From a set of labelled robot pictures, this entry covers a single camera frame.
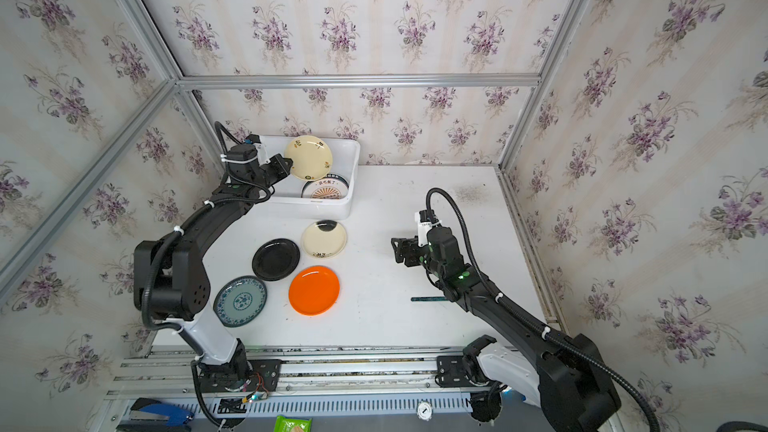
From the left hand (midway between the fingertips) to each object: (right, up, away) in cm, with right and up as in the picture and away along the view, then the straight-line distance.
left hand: (291, 156), depth 89 cm
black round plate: (-6, -32, +3) cm, 33 cm away
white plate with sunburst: (+9, -9, +21) cm, 25 cm away
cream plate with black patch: (+7, -28, +14) cm, 32 cm away
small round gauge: (+38, -63, -21) cm, 76 cm away
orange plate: (+7, -41, -2) cm, 42 cm away
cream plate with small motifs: (+5, 0, +3) cm, 6 cm away
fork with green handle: (+42, -42, -3) cm, 59 cm away
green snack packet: (+6, -64, -23) cm, 68 cm away
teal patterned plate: (-14, -43, -4) cm, 45 cm away
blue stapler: (-25, -62, -21) cm, 70 cm away
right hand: (+33, -25, -8) cm, 42 cm away
